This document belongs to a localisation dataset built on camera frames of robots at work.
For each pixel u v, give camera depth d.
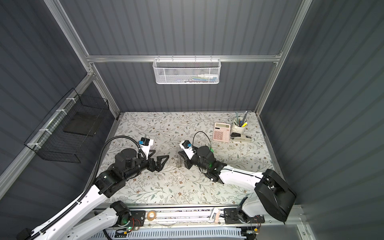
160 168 0.64
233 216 0.74
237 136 1.01
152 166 0.62
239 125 1.02
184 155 0.72
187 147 0.67
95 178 0.51
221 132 1.05
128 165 0.55
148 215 0.75
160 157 0.63
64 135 0.72
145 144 0.61
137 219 0.72
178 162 0.79
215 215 0.73
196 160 0.70
